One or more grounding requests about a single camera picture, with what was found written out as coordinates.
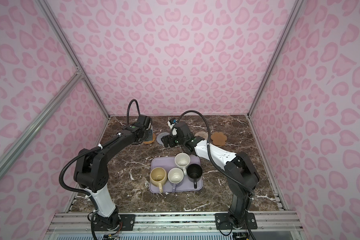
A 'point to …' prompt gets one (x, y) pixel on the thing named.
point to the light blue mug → (149, 133)
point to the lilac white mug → (175, 176)
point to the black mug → (194, 172)
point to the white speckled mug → (182, 160)
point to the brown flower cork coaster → (219, 139)
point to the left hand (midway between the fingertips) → (148, 133)
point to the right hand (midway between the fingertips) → (168, 135)
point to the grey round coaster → (160, 135)
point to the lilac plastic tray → (153, 189)
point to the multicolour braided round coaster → (203, 134)
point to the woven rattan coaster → (150, 141)
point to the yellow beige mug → (158, 177)
